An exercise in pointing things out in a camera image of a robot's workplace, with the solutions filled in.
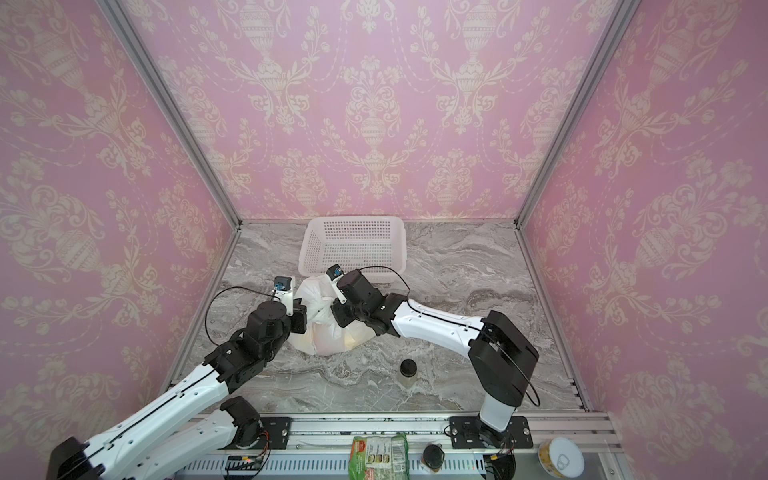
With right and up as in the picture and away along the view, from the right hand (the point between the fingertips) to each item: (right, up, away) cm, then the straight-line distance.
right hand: (336, 301), depth 82 cm
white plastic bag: (-3, -9, -1) cm, 10 cm away
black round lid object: (+24, -31, -17) cm, 43 cm away
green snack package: (+12, -34, -13) cm, 39 cm away
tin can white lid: (+53, -32, -16) cm, 64 cm away
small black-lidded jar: (+19, -16, -8) cm, 27 cm away
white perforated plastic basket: (+9, +16, +31) cm, 36 cm away
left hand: (-8, +1, -3) cm, 9 cm away
